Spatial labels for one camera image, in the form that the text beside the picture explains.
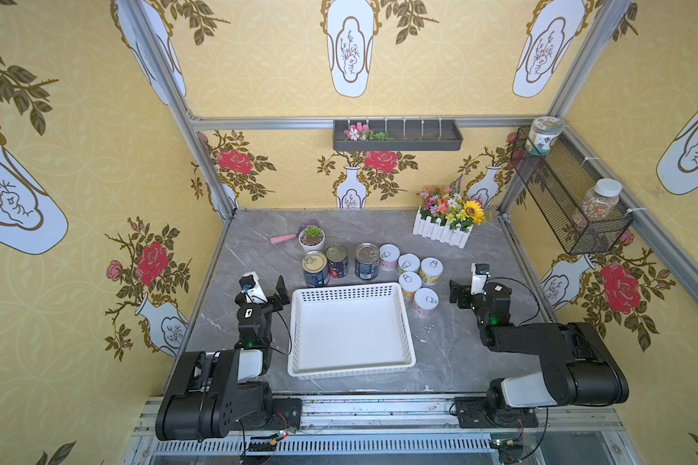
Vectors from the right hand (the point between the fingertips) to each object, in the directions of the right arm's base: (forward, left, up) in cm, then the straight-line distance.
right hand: (473, 279), depth 94 cm
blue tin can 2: (+2, +34, +5) cm, 35 cm away
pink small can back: (+9, +27, 0) cm, 28 cm away
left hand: (-7, +68, +7) cm, 68 cm away
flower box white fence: (+20, +8, +10) cm, 23 cm away
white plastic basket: (-16, +40, -6) cm, 44 cm away
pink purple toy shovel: (+19, +67, -5) cm, 69 cm away
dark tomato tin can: (+4, +44, +5) cm, 45 cm away
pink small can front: (-8, +16, 0) cm, 18 cm away
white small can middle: (+5, +20, 0) cm, 21 cm away
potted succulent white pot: (+13, +54, +3) cm, 56 cm away
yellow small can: (+4, +13, -1) cm, 13 cm away
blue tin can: (-1, +51, +5) cm, 51 cm away
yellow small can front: (-2, +20, 0) cm, 20 cm away
